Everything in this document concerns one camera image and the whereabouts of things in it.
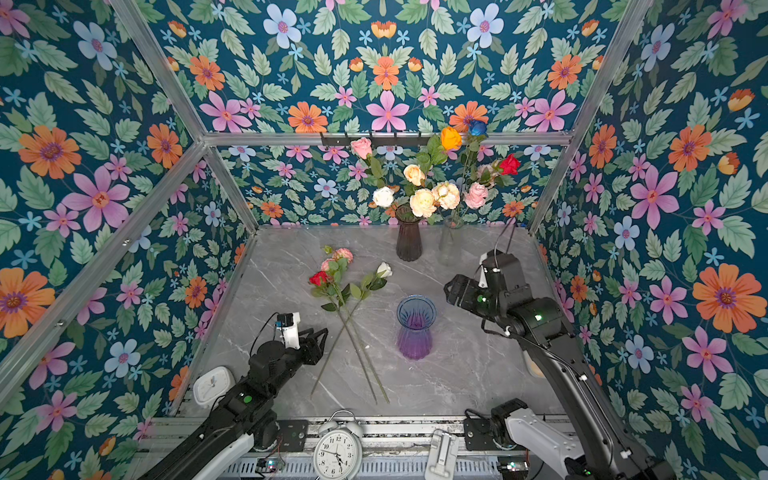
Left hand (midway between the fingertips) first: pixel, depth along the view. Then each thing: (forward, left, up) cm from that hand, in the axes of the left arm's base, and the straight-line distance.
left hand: (324, 326), depth 80 cm
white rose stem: (+20, -12, -10) cm, 26 cm away
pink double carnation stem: (+29, -44, +20) cm, 56 cm away
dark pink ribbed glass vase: (+31, -25, +1) cm, 40 cm away
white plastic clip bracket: (-30, -29, -9) cm, 43 cm away
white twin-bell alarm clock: (-28, -5, -7) cm, 30 cm away
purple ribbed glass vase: (0, -25, +3) cm, 25 cm away
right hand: (0, -34, +15) cm, 37 cm away
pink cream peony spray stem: (+26, +1, -7) cm, 27 cm away
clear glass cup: (+30, -40, -2) cm, 50 cm away
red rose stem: (+19, +5, -11) cm, 22 cm away
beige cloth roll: (-12, -56, -8) cm, 58 cm away
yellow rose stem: (+42, -33, +25) cm, 59 cm away
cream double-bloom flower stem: (+22, -28, +24) cm, 43 cm away
